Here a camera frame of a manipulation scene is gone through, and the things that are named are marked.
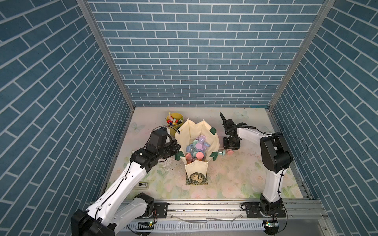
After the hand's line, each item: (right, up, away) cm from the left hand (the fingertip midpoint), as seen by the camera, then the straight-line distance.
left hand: (185, 146), depth 75 cm
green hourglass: (+22, -7, +16) cm, 29 cm away
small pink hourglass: (+27, -6, +17) cm, 32 cm away
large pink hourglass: (+8, -7, +7) cm, 13 cm away
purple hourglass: (+9, +2, +18) cm, 20 cm away
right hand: (+27, -5, +23) cm, 36 cm away
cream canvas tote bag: (+6, -15, +4) cm, 16 cm away
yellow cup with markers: (-9, +13, +19) cm, 25 cm away
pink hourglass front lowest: (+1, -9, +11) cm, 15 cm away
